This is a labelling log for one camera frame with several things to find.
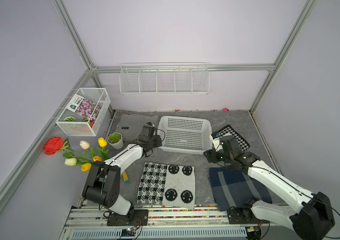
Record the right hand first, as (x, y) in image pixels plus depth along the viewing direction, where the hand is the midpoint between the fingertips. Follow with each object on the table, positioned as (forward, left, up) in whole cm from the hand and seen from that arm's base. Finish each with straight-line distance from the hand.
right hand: (209, 150), depth 82 cm
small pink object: (+47, -23, -16) cm, 55 cm away
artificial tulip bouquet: (-9, +60, +10) cm, 62 cm away
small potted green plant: (+11, +57, -6) cm, 58 cm away
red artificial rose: (-10, +68, +22) cm, 72 cm away
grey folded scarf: (+27, +52, -12) cm, 60 cm away
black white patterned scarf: (-16, +20, -11) cm, 28 cm away
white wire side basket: (+5, +69, +18) cm, 71 cm away
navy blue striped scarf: (-17, -11, -11) cm, 24 cm away
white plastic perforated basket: (+20, +12, -13) cm, 27 cm away
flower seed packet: (+14, +65, +20) cm, 69 cm away
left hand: (+9, +29, -4) cm, 30 cm away
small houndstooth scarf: (+22, -19, -11) cm, 31 cm away
